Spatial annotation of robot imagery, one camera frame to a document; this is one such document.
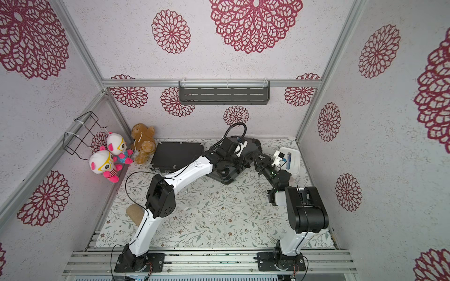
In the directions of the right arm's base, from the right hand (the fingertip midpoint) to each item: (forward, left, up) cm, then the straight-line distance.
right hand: (252, 152), depth 82 cm
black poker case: (+13, +46, -19) cm, 51 cm away
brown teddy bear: (+13, +59, -8) cm, 61 cm away
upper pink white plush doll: (+7, +71, -4) cm, 71 cm away
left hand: (+1, +2, -8) cm, 8 cm away
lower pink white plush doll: (-4, +72, -3) cm, 72 cm away
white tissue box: (+7, -24, -16) cm, 30 cm away
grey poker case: (+13, -2, -10) cm, 17 cm away
